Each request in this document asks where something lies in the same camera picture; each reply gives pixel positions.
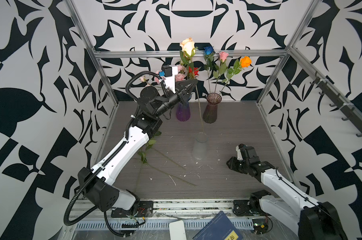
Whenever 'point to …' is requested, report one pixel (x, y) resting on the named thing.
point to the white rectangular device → (177, 230)
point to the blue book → (220, 227)
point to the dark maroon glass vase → (210, 113)
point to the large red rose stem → (192, 74)
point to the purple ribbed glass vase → (183, 113)
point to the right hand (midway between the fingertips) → (229, 162)
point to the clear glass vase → (199, 149)
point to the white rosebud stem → (152, 141)
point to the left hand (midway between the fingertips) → (197, 76)
